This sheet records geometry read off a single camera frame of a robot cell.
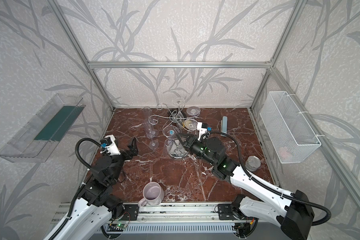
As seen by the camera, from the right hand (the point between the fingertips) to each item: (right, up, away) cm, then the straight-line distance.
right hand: (176, 131), depth 64 cm
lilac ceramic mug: (-13, -34, +13) cm, 39 cm away
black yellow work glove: (-1, +7, +10) cm, 12 cm away
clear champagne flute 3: (+8, +10, +11) cm, 17 cm away
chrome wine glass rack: (-1, +14, +15) cm, 20 cm away
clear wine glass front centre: (-3, -14, +30) cm, 33 cm away
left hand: (-23, -3, +8) cm, 25 cm away
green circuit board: (-27, -45, +7) cm, 53 cm away
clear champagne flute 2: (+6, +3, +5) cm, 9 cm away
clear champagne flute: (-17, +1, +19) cm, 25 cm away
